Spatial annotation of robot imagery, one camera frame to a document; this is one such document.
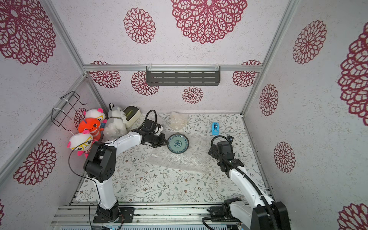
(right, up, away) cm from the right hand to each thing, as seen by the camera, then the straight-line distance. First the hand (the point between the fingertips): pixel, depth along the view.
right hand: (218, 148), depth 86 cm
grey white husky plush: (-68, +14, +14) cm, 71 cm away
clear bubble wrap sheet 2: (-26, +17, +24) cm, 39 cm away
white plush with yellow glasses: (-78, +4, -5) cm, 79 cm away
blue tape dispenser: (+3, +11, +21) cm, 24 cm away
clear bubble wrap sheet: (-12, -8, +9) cm, 17 cm away
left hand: (-30, +2, +8) cm, 31 cm away
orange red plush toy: (-79, +13, +3) cm, 80 cm away
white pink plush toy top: (-77, +21, +9) cm, 81 cm away
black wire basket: (-85, +22, -6) cm, 88 cm away
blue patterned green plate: (-24, +2, +9) cm, 26 cm away
